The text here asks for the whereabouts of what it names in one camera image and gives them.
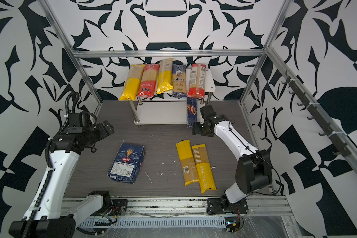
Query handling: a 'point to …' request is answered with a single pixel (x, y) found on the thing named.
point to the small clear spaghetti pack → (188, 162)
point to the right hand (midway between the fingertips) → (197, 128)
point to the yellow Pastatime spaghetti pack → (204, 168)
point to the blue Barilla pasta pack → (127, 163)
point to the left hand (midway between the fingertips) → (102, 128)
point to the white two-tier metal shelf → (165, 109)
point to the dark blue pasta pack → (192, 111)
